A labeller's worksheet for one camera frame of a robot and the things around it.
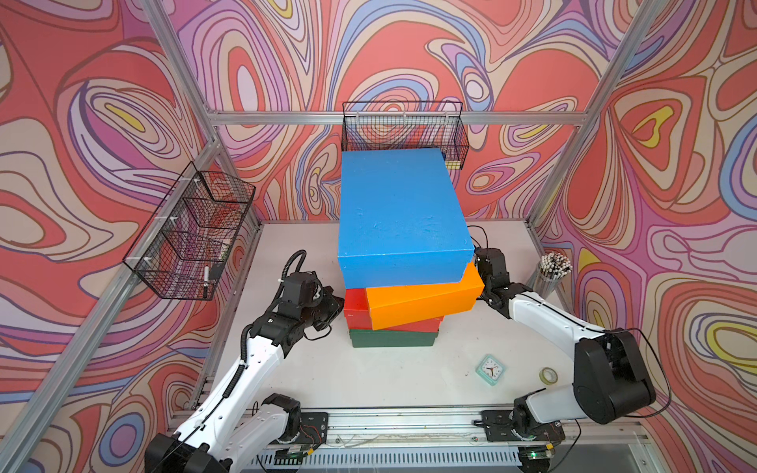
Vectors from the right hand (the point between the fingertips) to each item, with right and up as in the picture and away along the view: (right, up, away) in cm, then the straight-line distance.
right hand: (435, 283), depth 86 cm
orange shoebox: (-12, -1, -28) cm, 31 cm away
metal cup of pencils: (+33, +5, -2) cm, 34 cm away
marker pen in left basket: (-60, +2, -14) cm, 62 cm away
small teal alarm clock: (+14, -24, -6) cm, 28 cm away
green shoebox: (-17, -15, -4) cm, 23 cm away
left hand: (-24, -3, -9) cm, 26 cm away
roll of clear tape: (+29, -26, -6) cm, 39 cm away
